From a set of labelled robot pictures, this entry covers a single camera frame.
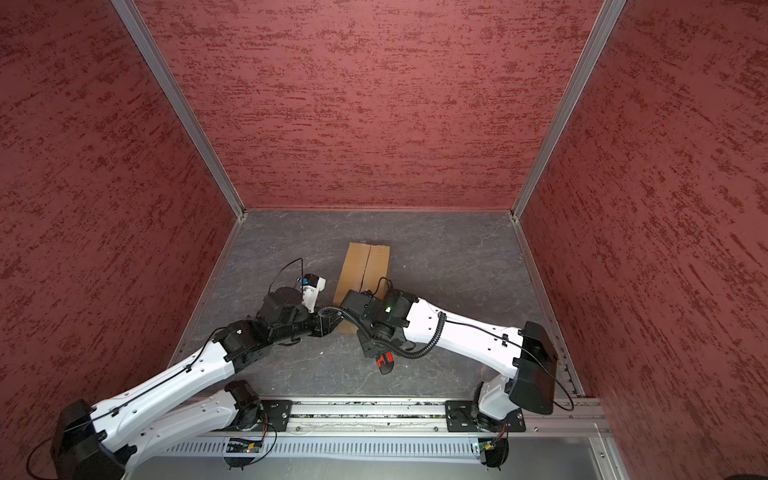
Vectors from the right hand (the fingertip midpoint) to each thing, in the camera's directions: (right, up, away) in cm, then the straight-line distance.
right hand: (378, 353), depth 71 cm
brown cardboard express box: (-4, +19, +14) cm, 24 cm away
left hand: (-10, +6, +5) cm, 13 cm away
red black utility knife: (+2, 0, -4) cm, 4 cm away
